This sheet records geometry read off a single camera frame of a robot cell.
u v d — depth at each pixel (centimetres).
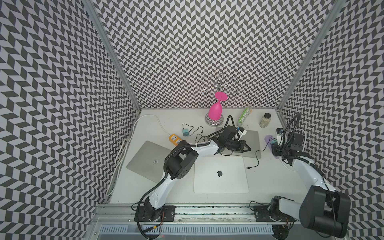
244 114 105
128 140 102
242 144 79
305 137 93
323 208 40
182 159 56
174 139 99
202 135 104
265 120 102
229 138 74
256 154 92
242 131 84
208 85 75
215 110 88
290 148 65
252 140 104
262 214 74
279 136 74
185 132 104
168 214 73
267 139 98
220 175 85
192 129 105
